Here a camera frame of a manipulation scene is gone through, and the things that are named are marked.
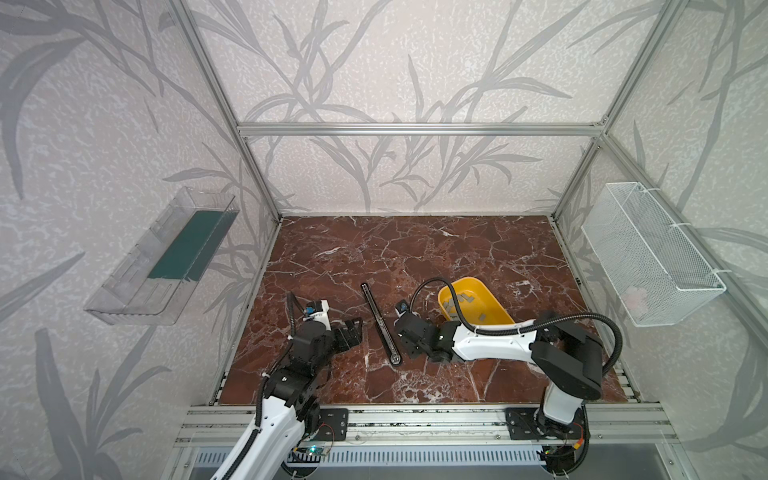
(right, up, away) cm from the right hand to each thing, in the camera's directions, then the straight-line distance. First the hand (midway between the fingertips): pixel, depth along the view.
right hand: (408, 326), depth 88 cm
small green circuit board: (-22, -25, -18) cm, 38 cm away
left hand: (-15, +5, -6) cm, 17 cm away
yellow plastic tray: (+22, +6, +8) cm, 24 cm away
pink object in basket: (+56, +11, -15) cm, 59 cm away
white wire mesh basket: (+52, +18, -26) cm, 61 cm away
